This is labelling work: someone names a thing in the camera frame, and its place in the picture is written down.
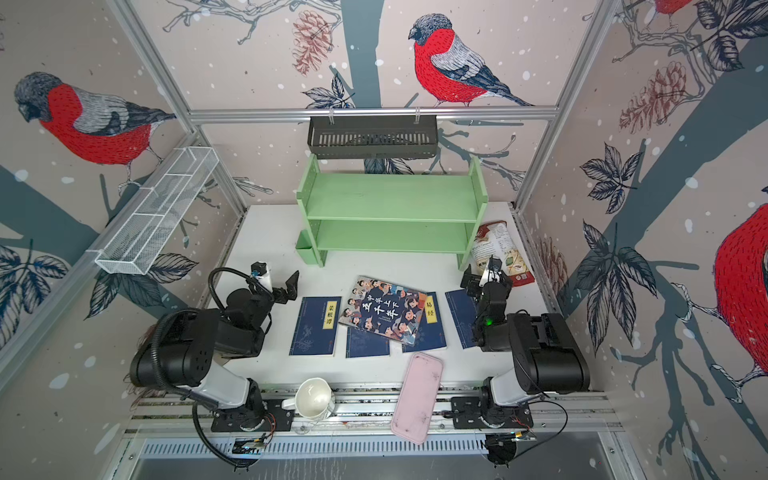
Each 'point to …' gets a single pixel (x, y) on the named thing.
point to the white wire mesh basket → (138, 239)
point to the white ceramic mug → (314, 398)
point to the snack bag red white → (493, 240)
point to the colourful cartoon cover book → (385, 309)
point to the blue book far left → (316, 328)
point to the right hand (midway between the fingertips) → (486, 270)
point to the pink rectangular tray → (417, 398)
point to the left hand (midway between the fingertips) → (280, 270)
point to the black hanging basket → (373, 137)
